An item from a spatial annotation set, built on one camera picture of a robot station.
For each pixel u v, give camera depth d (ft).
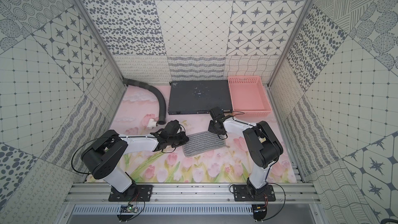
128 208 2.31
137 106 3.54
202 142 2.96
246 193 2.39
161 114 3.30
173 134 2.46
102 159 1.49
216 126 2.58
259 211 2.35
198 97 3.55
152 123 3.16
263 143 1.63
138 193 2.40
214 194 2.46
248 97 3.74
